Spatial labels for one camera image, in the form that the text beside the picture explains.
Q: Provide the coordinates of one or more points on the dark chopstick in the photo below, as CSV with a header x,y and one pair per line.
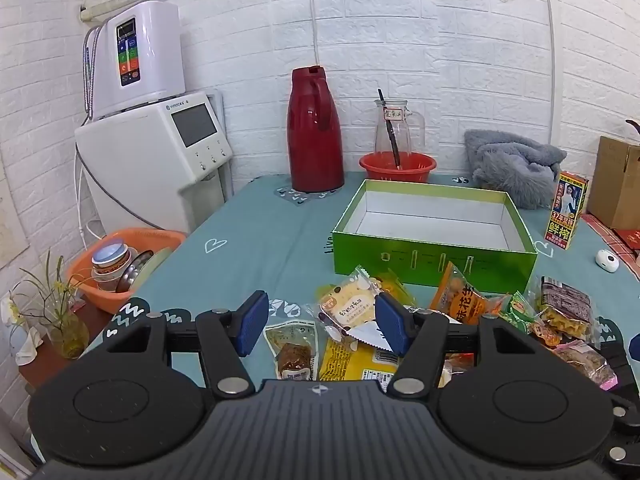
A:
x,y
391,130

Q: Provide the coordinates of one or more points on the red thermos jug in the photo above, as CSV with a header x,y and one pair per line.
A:
x,y
312,150

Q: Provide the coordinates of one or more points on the glass pitcher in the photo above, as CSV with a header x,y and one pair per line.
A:
x,y
405,130

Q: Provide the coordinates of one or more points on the orange peanut packet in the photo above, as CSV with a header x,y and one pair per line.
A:
x,y
460,297

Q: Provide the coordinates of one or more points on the plant in glass vase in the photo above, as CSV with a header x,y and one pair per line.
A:
x,y
70,332

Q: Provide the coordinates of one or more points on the red plastic basket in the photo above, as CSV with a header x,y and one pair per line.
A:
x,y
380,167

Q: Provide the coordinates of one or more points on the grey fluffy cloth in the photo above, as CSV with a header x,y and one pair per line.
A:
x,y
515,170

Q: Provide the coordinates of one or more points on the dark clear-window snack packet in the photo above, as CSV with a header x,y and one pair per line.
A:
x,y
565,307

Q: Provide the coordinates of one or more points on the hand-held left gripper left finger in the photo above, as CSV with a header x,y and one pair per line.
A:
x,y
252,322

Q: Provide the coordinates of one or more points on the cream biscuit packet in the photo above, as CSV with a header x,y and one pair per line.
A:
x,y
346,305

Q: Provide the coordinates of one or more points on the yellow-red drink carton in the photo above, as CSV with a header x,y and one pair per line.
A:
x,y
567,210

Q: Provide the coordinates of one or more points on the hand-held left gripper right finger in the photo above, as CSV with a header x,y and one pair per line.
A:
x,y
392,325

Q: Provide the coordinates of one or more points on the teal printed tablecloth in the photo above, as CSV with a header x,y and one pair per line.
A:
x,y
260,240

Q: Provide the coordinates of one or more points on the green cardboard box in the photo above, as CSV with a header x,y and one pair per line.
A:
x,y
430,260

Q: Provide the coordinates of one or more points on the pale green plate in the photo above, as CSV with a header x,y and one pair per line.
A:
x,y
155,262

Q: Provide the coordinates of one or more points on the small white round device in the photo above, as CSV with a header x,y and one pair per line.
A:
x,y
606,262

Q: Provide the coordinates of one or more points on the green-white tofu snack packet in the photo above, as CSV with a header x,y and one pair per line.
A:
x,y
292,347

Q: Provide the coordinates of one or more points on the green snack packet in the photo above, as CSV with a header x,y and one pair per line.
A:
x,y
517,312

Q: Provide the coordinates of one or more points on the white dispenser with screen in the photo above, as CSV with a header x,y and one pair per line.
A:
x,y
140,160

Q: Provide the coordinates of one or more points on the red plaid cloth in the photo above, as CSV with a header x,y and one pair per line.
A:
x,y
602,232

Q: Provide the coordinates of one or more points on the flat red packet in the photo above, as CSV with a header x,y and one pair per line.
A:
x,y
629,241

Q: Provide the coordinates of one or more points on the white flower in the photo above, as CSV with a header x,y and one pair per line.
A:
x,y
20,330

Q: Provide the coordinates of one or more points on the white wall conduit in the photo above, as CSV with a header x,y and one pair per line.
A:
x,y
550,50

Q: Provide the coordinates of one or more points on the pink snack packet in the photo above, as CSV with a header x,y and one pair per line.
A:
x,y
585,362

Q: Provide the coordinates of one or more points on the wooden side table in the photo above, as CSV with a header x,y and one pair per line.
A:
x,y
45,365

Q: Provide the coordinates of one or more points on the small orange-red snack packet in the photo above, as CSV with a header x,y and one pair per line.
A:
x,y
542,332

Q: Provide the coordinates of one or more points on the small yellow snack packet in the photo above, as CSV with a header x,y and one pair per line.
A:
x,y
395,287

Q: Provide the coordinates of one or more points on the white water purifier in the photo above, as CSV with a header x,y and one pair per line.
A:
x,y
150,50

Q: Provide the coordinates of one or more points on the ceramic bowl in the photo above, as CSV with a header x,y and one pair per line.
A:
x,y
107,262

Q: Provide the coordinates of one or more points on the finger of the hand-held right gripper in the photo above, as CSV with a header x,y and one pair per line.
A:
x,y
625,435
617,362

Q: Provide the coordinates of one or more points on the white wall pipe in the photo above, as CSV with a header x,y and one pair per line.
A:
x,y
115,6

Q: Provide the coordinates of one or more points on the metal bowl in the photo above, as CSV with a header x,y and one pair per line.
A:
x,y
132,272

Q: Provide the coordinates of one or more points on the orange plastic basin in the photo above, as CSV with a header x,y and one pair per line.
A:
x,y
85,290

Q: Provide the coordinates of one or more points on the brown cardboard box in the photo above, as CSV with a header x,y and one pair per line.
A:
x,y
617,185

